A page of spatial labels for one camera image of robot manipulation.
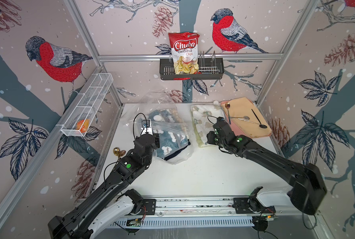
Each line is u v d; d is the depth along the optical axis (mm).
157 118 925
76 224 389
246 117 1111
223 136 612
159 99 1233
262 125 1061
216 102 1185
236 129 1045
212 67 943
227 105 1180
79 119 718
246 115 1141
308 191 372
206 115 1063
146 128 589
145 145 501
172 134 917
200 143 946
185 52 815
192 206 756
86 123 673
